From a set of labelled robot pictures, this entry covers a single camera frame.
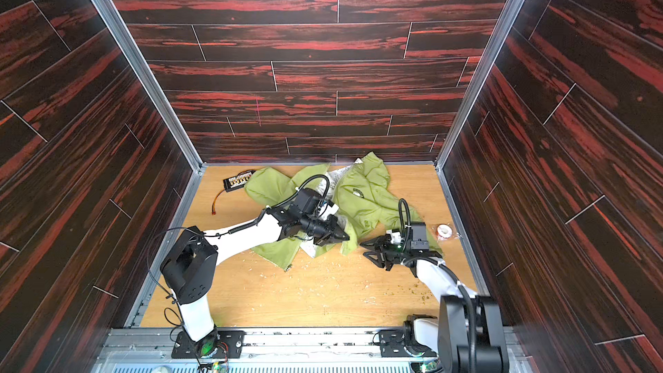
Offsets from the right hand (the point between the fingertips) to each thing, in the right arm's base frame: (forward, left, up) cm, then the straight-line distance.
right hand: (365, 246), depth 85 cm
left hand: (-1, +5, +7) cm, 9 cm away
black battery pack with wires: (+31, +56, -5) cm, 64 cm away
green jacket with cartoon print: (+22, 0, -4) cm, 23 cm away
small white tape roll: (+10, -30, -7) cm, 33 cm away
